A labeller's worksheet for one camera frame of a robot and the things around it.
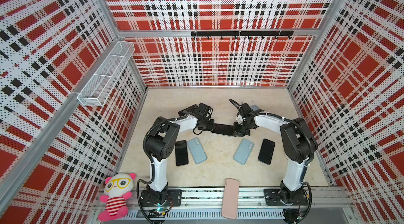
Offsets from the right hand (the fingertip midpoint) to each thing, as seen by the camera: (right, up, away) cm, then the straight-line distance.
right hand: (233, 136), depth 93 cm
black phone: (-34, +13, +11) cm, 38 cm away
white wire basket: (-81, +27, -2) cm, 86 cm away
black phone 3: (-30, -9, -4) cm, 32 cm away
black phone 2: (-1, +5, -9) cm, 10 cm away
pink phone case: (-4, -23, -16) cm, 29 cm away
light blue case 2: (-22, -8, -3) cm, 23 cm away
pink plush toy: (-56, -19, -22) cm, 63 cm away
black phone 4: (+18, -8, -5) cm, 20 cm away
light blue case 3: (+6, -8, -3) cm, 10 cm away
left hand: (-12, +3, +4) cm, 13 cm away
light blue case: (+18, +17, +18) cm, 30 cm away
